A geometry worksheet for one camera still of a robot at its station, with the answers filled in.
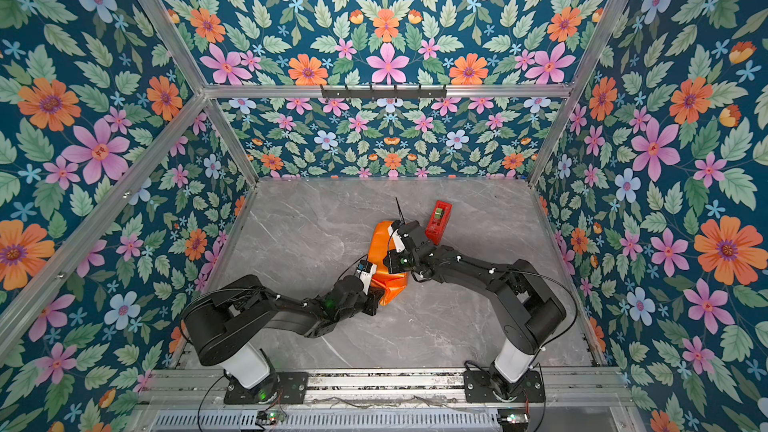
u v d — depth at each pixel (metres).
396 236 0.72
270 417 0.70
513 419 0.70
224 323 0.46
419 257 0.69
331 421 0.77
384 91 0.91
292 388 0.74
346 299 0.69
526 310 0.46
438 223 1.00
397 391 0.75
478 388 0.73
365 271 0.80
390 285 0.89
